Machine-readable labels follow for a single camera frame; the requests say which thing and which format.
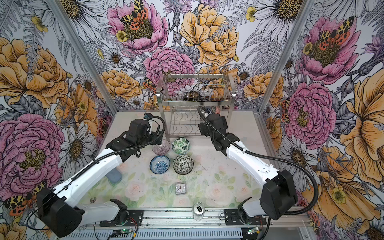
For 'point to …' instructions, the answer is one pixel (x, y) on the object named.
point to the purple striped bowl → (162, 149)
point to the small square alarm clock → (180, 188)
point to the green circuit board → (125, 230)
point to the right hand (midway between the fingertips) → (211, 124)
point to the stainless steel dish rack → (183, 95)
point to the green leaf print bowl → (181, 145)
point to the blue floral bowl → (159, 164)
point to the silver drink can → (198, 209)
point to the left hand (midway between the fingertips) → (153, 136)
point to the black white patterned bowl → (183, 164)
